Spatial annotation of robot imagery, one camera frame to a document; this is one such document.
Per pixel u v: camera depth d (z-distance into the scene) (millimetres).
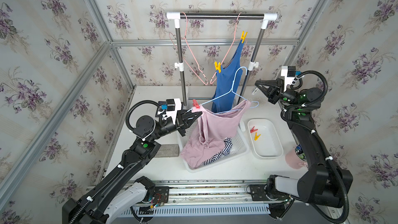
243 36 748
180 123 512
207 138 645
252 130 952
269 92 596
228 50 1044
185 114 536
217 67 626
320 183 395
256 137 928
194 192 751
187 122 541
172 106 471
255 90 631
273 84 586
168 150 842
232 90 594
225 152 827
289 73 529
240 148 842
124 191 556
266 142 887
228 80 818
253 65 761
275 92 580
